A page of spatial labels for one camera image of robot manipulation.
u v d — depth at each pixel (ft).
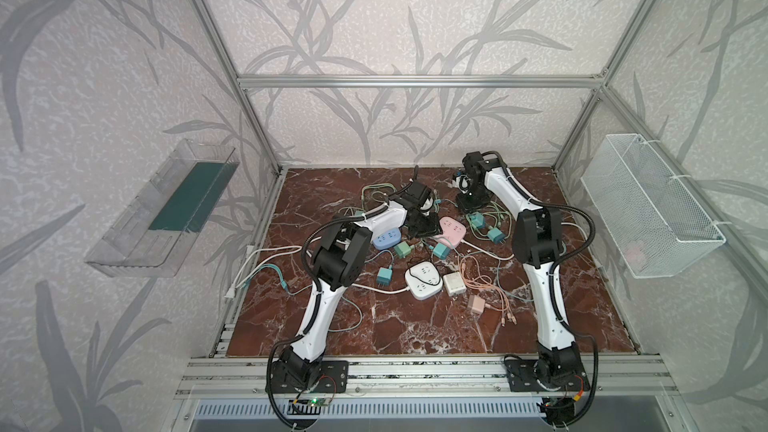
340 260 1.89
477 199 3.01
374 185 3.81
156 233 2.08
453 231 3.25
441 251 3.08
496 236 3.17
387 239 3.16
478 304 2.78
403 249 3.15
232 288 3.01
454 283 2.86
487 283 2.85
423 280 2.84
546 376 2.16
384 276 2.92
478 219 3.27
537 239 2.07
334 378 2.39
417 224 2.86
